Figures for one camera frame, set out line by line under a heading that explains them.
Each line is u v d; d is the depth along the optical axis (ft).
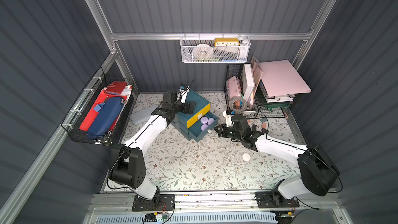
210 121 3.04
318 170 1.44
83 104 2.21
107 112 2.30
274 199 2.17
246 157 2.86
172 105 2.18
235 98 3.26
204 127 2.92
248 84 2.97
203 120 3.07
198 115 2.71
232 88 3.53
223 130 2.47
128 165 1.44
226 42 2.85
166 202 2.42
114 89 2.63
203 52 2.79
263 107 3.23
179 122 2.79
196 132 2.72
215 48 2.90
